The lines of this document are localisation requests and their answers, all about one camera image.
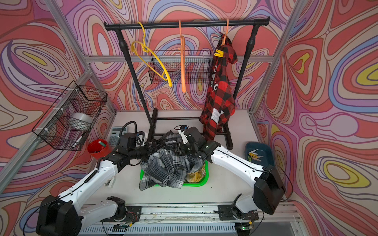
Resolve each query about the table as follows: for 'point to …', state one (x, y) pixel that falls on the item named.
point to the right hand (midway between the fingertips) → (178, 150)
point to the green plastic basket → (201, 183)
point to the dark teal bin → (264, 150)
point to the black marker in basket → (78, 140)
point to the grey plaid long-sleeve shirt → (166, 165)
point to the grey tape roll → (80, 121)
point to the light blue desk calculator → (115, 134)
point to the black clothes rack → (151, 119)
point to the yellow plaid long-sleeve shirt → (196, 176)
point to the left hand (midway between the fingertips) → (161, 148)
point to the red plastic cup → (99, 148)
